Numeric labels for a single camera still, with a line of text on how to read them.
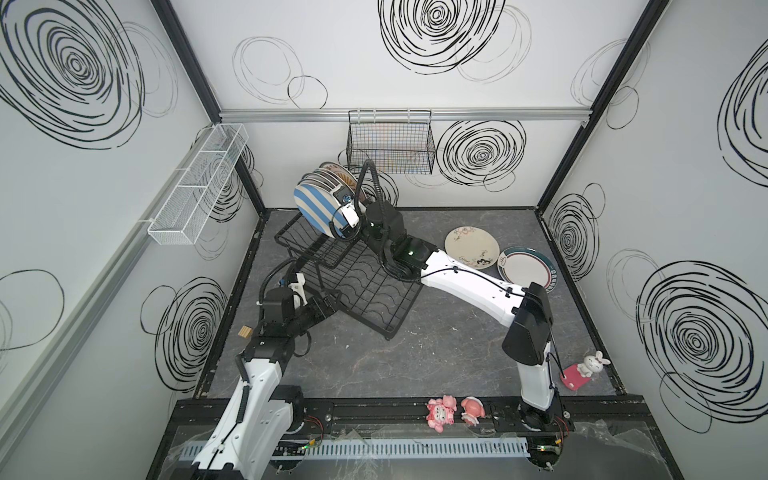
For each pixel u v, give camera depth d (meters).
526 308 0.52
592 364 0.75
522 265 1.03
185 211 0.74
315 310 0.71
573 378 0.79
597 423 0.72
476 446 0.71
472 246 1.07
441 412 0.72
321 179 0.74
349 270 1.00
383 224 0.52
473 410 0.73
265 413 0.59
